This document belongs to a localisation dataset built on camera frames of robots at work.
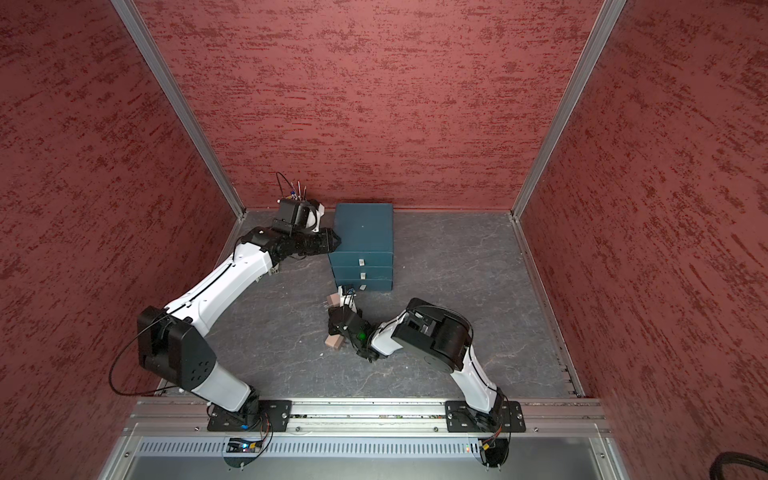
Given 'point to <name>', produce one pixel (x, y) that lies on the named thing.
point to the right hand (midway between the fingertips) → (333, 314)
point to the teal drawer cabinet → (364, 259)
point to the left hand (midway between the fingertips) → (334, 247)
